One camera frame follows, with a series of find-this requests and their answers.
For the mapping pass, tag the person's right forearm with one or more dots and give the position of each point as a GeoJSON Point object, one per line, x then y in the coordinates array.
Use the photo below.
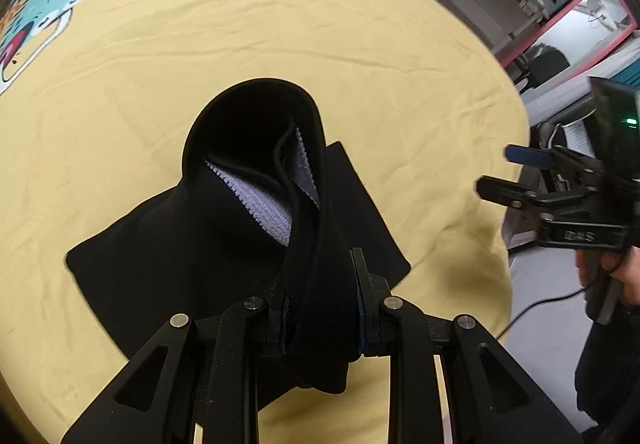
{"type": "Point", "coordinates": [610, 364]}

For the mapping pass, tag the pink framed panel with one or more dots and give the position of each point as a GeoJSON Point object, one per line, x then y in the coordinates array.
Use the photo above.
{"type": "Point", "coordinates": [565, 7]}

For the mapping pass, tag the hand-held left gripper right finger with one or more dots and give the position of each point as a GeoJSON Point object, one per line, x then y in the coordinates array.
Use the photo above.
{"type": "Point", "coordinates": [361, 314]}

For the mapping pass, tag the person's right hand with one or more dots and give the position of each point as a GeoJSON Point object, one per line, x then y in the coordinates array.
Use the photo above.
{"type": "Point", "coordinates": [627, 279]}

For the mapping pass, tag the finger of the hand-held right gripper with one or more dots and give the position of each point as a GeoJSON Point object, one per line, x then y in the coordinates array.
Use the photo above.
{"type": "Point", "coordinates": [505, 191]}
{"type": "Point", "coordinates": [525, 155]}

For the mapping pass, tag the black office chair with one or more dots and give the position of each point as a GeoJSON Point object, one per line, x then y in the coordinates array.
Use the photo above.
{"type": "Point", "coordinates": [545, 67]}

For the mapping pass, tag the yellow dinosaur printed bed cover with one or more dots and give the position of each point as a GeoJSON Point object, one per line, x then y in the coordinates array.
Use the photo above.
{"type": "Point", "coordinates": [300, 49]}

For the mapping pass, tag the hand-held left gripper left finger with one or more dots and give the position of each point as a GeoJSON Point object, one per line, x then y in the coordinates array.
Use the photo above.
{"type": "Point", "coordinates": [277, 329]}

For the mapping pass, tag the black pants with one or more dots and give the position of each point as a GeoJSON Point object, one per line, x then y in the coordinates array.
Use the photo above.
{"type": "Point", "coordinates": [150, 254]}

